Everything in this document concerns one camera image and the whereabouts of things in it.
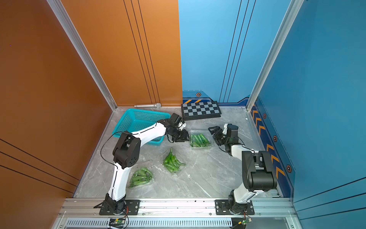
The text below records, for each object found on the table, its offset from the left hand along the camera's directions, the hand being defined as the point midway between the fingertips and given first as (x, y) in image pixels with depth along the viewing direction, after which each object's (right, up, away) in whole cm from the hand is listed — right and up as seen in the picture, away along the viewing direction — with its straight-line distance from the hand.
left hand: (189, 138), depth 95 cm
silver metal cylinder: (-27, +24, +24) cm, 44 cm away
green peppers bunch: (+7, -2, +1) cm, 7 cm away
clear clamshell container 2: (-6, -11, -10) cm, 16 cm away
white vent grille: (-19, -39, -25) cm, 50 cm away
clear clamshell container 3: (-27, -17, -4) cm, 32 cm away
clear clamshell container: (+12, +2, +8) cm, 15 cm away
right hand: (+14, +4, -2) cm, 14 cm away
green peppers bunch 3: (-26, -19, -16) cm, 36 cm away
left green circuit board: (-37, -41, -23) cm, 60 cm away
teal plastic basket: (-44, +12, +14) cm, 47 cm away
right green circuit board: (+27, -38, -25) cm, 53 cm away
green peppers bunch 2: (-11, -14, -10) cm, 21 cm away
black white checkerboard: (+9, +20, +18) cm, 28 cm away
